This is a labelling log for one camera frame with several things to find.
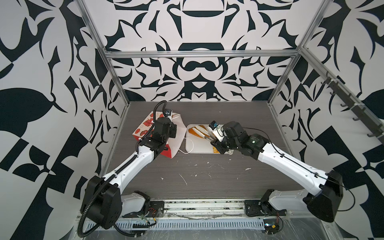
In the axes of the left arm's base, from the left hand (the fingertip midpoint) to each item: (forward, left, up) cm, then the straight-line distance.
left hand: (170, 120), depth 82 cm
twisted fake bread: (-19, -22, +1) cm, 29 cm away
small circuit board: (-47, -47, -22) cm, 70 cm away
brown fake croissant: (-5, -12, -4) cm, 14 cm away
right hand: (-12, -22, -1) cm, 25 cm away
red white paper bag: (-6, -1, -16) cm, 17 cm away
